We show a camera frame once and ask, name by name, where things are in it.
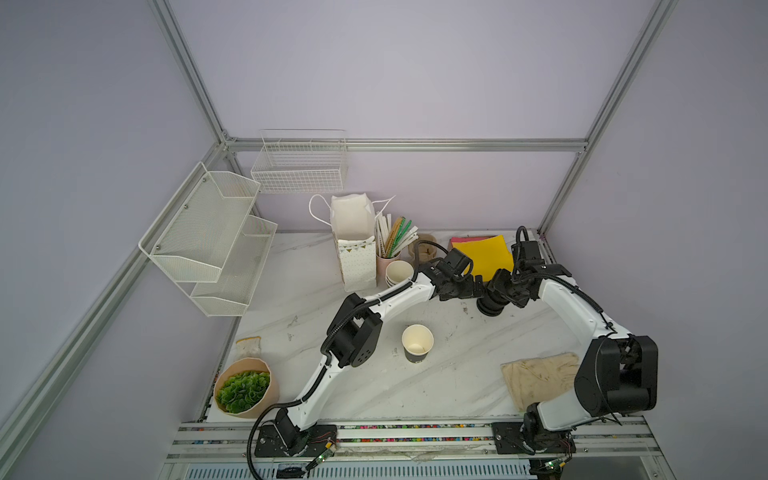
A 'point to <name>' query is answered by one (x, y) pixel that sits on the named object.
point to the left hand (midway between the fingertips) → (473, 293)
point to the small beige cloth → (248, 348)
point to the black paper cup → (417, 340)
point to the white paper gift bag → (352, 218)
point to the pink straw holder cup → (381, 266)
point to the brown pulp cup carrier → (427, 252)
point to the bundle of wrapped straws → (391, 238)
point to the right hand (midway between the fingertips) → (495, 286)
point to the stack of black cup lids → (497, 294)
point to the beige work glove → (537, 380)
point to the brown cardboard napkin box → (450, 240)
